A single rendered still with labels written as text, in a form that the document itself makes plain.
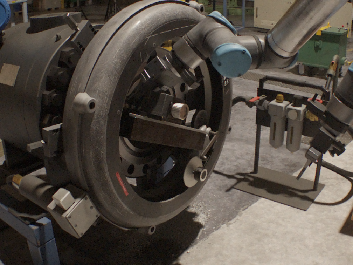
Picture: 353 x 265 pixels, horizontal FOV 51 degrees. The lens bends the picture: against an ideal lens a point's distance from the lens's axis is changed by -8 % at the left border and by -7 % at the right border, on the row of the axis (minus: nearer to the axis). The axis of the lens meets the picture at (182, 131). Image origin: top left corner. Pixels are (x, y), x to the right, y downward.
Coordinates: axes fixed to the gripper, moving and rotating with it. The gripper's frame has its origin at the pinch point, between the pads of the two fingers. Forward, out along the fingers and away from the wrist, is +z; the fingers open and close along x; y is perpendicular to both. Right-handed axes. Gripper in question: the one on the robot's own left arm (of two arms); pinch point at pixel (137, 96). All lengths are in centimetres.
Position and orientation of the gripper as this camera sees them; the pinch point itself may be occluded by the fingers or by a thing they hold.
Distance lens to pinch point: 117.7
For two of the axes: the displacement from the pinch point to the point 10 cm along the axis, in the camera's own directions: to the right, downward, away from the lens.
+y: -5.4, -7.9, 2.9
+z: -7.5, 6.1, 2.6
